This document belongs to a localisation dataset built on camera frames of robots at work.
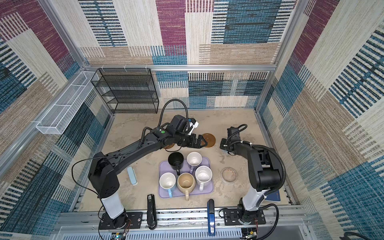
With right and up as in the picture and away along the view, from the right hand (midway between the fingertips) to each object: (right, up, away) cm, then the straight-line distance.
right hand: (224, 146), depth 98 cm
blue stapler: (-12, -26, -26) cm, 39 cm away
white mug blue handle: (-34, -17, -16) cm, 41 cm away
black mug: (-30, -6, -11) cm, 33 cm away
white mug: (-14, -15, -12) cm, 24 cm away
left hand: (-15, +5, -21) cm, 26 cm away
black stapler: (-40, -29, -27) cm, 56 cm away
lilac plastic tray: (-38, -11, -8) cm, 40 cm away
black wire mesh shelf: (-67, +38, +10) cm, 78 cm away
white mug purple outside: (-20, -7, -8) cm, 22 cm away
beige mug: (-24, -19, -14) cm, 34 cm away
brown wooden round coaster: (-9, +4, +1) cm, 10 cm away
